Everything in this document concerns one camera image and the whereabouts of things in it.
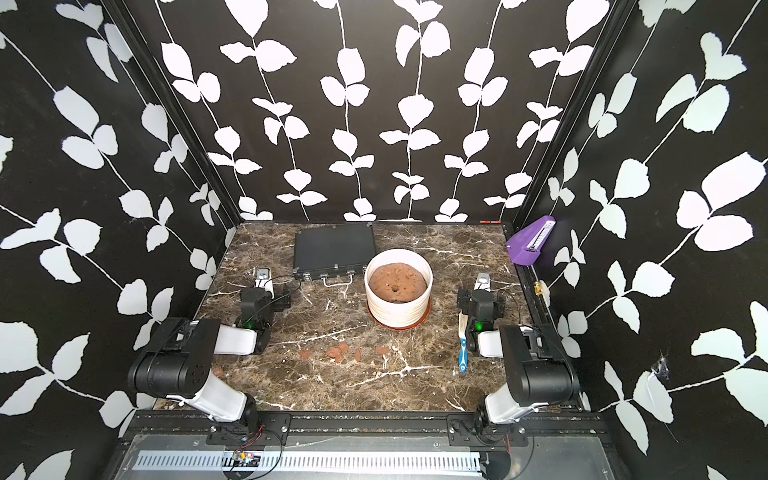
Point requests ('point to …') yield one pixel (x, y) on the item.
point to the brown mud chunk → (304, 354)
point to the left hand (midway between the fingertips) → (269, 279)
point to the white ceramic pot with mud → (399, 284)
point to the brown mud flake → (357, 355)
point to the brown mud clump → (338, 352)
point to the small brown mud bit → (382, 350)
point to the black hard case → (334, 249)
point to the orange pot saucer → (417, 326)
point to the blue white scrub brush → (464, 349)
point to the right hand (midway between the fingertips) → (480, 284)
